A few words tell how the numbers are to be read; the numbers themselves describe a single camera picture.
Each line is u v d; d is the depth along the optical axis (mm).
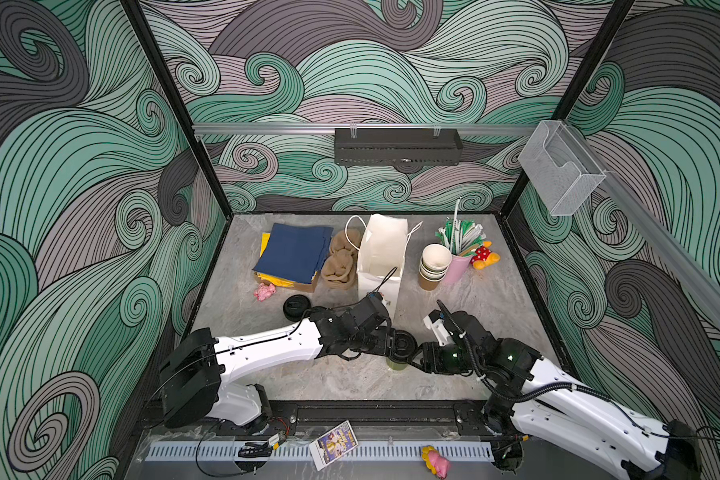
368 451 698
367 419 744
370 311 580
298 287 957
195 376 400
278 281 951
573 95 853
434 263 946
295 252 1012
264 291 941
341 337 552
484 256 1007
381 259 996
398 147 961
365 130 928
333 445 684
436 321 699
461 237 925
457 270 928
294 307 919
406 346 741
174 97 857
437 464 647
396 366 770
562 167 782
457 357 626
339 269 974
